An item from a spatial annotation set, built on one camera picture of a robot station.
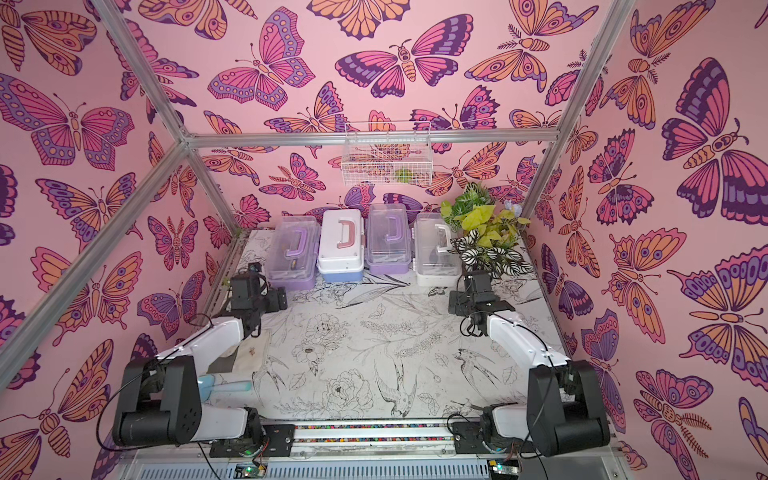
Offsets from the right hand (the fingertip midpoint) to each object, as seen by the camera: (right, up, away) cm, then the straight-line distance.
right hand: (474, 299), depth 90 cm
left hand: (-63, +2, +3) cm, 63 cm away
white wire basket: (-26, +46, +5) cm, 53 cm away
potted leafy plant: (+3, +19, -5) cm, 20 cm away
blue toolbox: (-42, +16, +10) cm, 46 cm away
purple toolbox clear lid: (-26, +19, +12) cm, 34 cm away
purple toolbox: (-57, +14, +9) cm, 60 cm away
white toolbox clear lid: (-10, +10, +10) cm, 18 cm away
